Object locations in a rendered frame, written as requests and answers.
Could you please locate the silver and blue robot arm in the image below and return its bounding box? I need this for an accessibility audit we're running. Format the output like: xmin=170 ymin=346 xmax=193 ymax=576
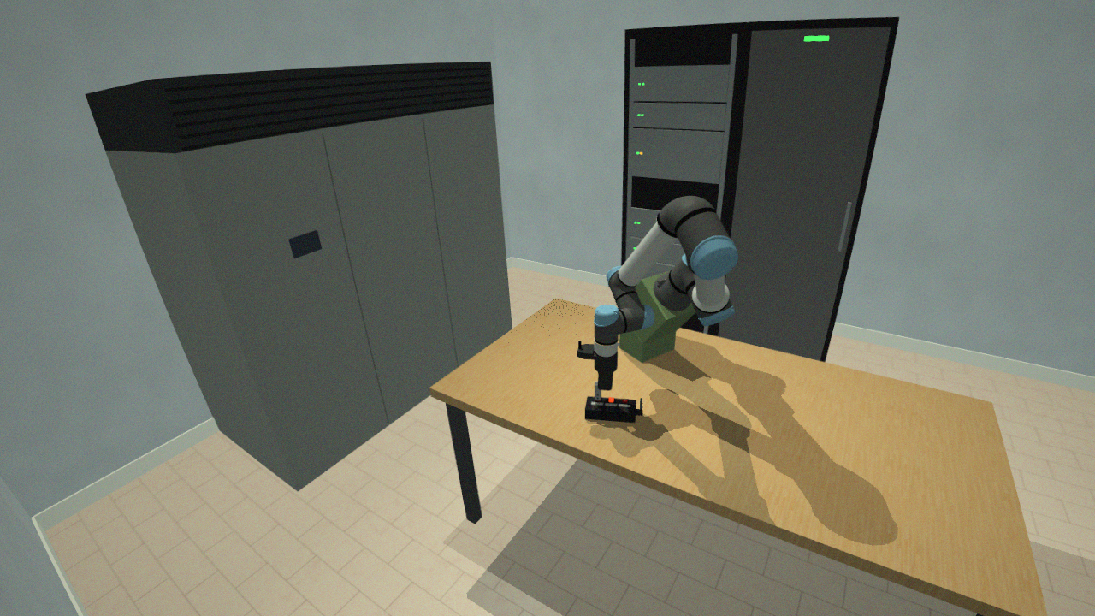
xmin=593 ymin=196 xmax=738 ymax=346

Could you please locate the black power strip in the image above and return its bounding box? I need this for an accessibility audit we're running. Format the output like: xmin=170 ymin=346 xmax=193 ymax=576
xmin=585 ymin=396 xmax=642 ymax=423

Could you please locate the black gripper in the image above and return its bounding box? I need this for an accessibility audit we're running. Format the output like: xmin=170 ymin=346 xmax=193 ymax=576
xmin=577 ymin=340 xmax=619 ymax=400

